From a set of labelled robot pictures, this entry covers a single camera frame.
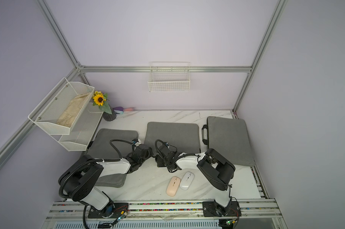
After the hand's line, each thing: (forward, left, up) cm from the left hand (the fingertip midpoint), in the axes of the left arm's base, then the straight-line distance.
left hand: (151, 150), depth 94 cm
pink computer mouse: (-22, -15, 0) cm, 27 cm away
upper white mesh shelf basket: (+9, +48, +29) cm, 57 cm away
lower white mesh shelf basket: (+10, +46, +9) cm, 48 cm away
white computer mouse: (-20, -23, -1) cm, 30 cm away
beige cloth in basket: (+4, +42, +28) cm, 51 cm away
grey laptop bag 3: (+13, -56, -3) cm, 58 cm away
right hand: (-7, -6, -3) cm, 10 cm away
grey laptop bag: (+2, +37, -2) cm, 37 cm away
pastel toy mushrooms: (+38, +31, 0) cm, 49 cm away
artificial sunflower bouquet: (+27, +36, +21) cm, 50 cm away
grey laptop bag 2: (+11, -22, 0) cm, 24 cm away
